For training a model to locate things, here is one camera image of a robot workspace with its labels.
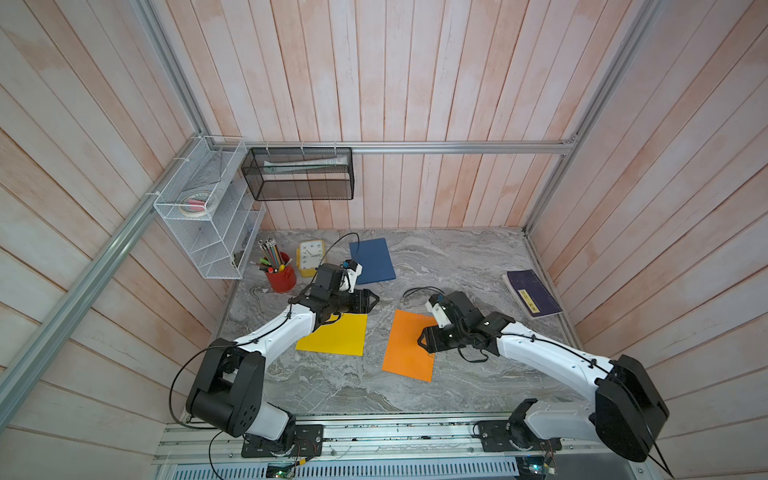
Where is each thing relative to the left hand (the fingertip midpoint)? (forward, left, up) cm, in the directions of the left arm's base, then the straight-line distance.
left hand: (370, 302), depth 87 cm
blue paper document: (+30, -1, -16) cm, 34 cm away
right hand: (-9, -16, -4) cm, 19 cm away
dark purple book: (+8, -55, -9) cm, 56 cm away
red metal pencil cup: (+10, +29, -4) cm, 31 cm away
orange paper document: (-11, -10, -11) cm, 19 cm away
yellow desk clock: (+26, +24, -10) cm, 36 cm away
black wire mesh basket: (+32, +22, +23) cm, 45 cm away
